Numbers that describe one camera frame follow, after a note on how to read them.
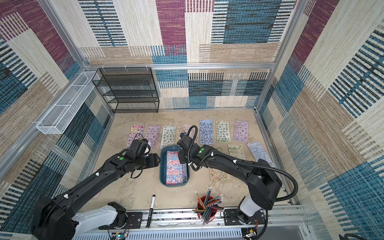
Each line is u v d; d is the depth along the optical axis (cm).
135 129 108
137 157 63
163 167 89
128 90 111
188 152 61
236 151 98
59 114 73
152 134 106
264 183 43
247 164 46
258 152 97
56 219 38
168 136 105
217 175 87
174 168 89
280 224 73
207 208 71
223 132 107
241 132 108
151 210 76
